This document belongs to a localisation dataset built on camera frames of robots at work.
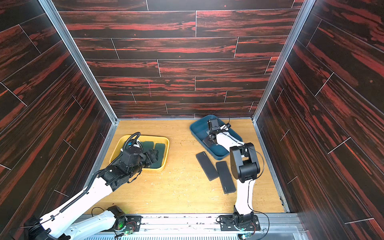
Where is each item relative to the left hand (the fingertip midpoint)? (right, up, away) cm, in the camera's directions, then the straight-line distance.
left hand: (154, 154), depth 78 cm
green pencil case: (-2, +1, +23) cm, 24 cm away
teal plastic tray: (+25, +15, +36) cm, 47 cm away
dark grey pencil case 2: (+40, -16, +10) cm, 44 cm away
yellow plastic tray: (-5, +7, +24) cm, 26 cm away
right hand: (+37, +11, +25) cm, 46 cm away
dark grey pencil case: (+29, -10, +15) cm, 34 cm away
